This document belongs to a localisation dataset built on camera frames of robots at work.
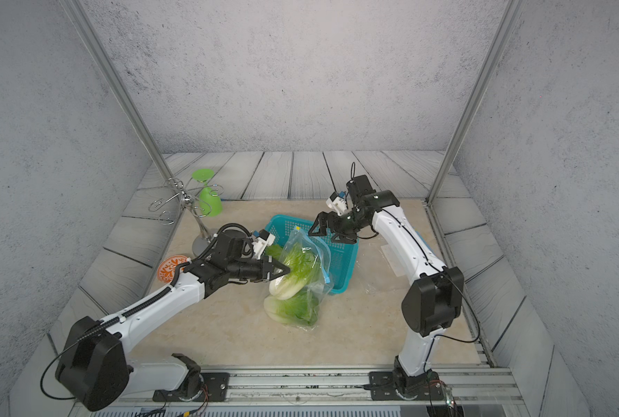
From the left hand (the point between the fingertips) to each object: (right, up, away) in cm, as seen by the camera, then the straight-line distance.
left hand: (291, 273), depth 76 cm
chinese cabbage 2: (+2, -11, +2) cm, 12 cm away
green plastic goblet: (-27, +21, +10) cm, 36 cm away
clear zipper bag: (+8, -5, +5) cm, 11 cm away
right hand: (+9, +10, +2) cm, 14 cm away
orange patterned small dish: (-47, -2, +20) cm, 51 cm away
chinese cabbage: (+3, +3, 0) cm, 4 cm away
